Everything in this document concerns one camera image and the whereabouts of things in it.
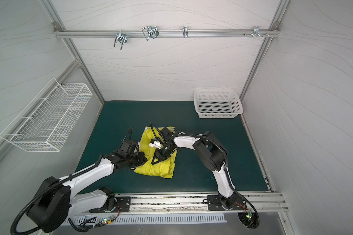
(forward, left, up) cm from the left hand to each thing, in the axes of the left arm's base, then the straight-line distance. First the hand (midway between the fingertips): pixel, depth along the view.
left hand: (148, 160), depth 85 cm
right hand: (-1, -3, -1) cm, 4 cm away
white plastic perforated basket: (+50, -48, -3) cm, 70 cm away
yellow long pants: (-6, -11, +5) cm, 13 cm away
